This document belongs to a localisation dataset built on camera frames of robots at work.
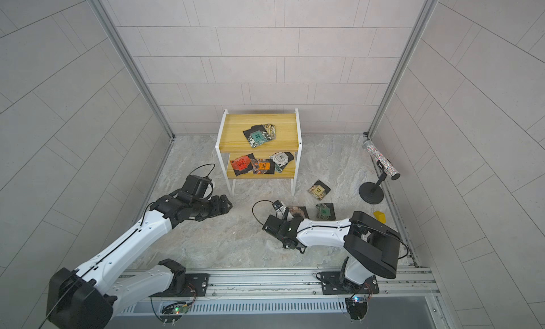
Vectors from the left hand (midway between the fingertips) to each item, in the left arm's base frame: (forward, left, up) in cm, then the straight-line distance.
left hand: (230, 206), depth 80 cm
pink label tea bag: (+2, -27, -8) cm, 29 cm away
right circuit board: (-30, -45, -11) cm, 55 cm away
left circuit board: (-32, +14, -8) cm, 36 cm away
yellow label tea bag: (+13, -37, -9) cm, 40 cm away
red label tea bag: (+15, -4, +6) cm, 17 cm away
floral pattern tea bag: (+19, -16, +22) cm, 33 cm away
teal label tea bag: (+16, -11, +23) cm, 30 cm away
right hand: (-2, -25, -11) cm, 28 cm away
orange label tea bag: (+15, -13, +6) cm, 21 cm away
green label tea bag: (+2, -39, -9) cm, 40 cm away
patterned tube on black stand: (+11, -60, -8) cm, 62 cm away
